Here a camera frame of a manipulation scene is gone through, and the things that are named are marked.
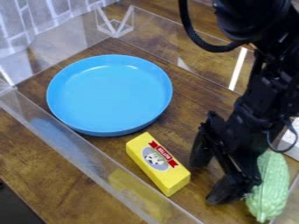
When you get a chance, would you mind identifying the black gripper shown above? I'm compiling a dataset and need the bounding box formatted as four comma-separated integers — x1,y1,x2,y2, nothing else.
190,99,285,205

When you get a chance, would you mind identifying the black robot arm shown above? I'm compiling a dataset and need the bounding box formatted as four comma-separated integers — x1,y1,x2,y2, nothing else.
179,0,299,205

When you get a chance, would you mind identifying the clear acrylic back wall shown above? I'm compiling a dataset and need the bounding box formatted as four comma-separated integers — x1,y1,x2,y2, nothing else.
96,5,254,116

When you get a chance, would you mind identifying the yellow butter block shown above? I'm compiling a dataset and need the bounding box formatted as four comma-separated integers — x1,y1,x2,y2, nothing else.
126,132,191,197

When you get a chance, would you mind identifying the clear acrylic wall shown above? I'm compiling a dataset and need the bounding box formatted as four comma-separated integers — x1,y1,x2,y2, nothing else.
0,79,203,224
96,5,254,116

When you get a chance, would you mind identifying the blue round tray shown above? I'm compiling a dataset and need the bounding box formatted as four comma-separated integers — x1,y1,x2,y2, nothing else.
47,54,174,137

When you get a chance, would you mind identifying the clear acrylic front wall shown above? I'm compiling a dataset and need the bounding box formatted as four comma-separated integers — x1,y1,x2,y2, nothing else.
0,79,203,224

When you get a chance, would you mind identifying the white foam block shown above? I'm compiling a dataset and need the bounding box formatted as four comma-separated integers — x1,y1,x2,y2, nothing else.
278,118,299,161

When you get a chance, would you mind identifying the green bitter gourd toy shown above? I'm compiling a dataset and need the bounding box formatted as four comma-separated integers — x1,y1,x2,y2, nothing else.
246,150,290,223

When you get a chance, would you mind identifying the black cable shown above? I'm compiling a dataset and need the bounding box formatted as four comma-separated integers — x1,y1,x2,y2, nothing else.
178,0,243,53

